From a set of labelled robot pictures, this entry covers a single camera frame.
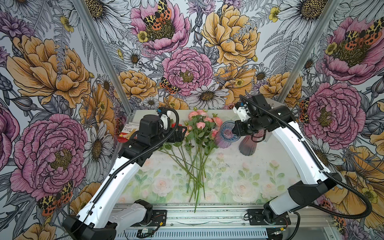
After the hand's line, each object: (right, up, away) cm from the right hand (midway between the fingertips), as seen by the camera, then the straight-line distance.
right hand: (233, 134), depth 71 cm
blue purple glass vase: (-4, -1, -1) cm, 4 cm away
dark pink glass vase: (+14, -7, +19) cm, 25 cm away
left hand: (-26, 0, 0) cm, 26 cm away
